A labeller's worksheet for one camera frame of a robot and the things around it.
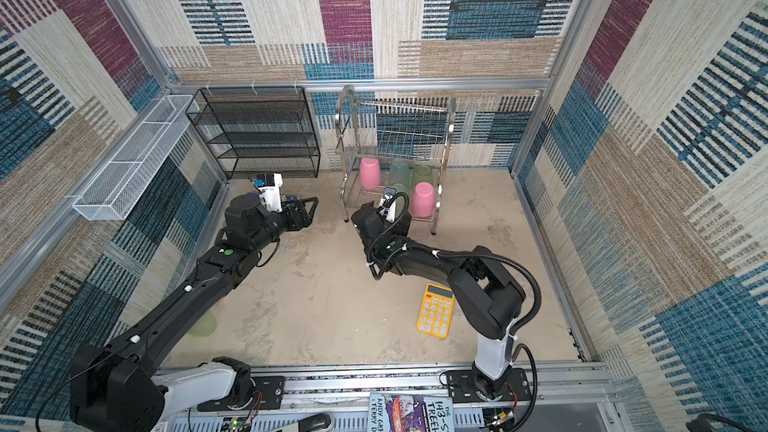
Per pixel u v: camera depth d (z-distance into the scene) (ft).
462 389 2.39
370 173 3.42
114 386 1.26
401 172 3.37
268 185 2.21
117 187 2.35
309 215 2.34
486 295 1.56
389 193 2.48
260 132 3.61
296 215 2.25
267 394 2.41
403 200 2.21
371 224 2.25
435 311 2.78
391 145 3.79
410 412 2.26
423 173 3.42
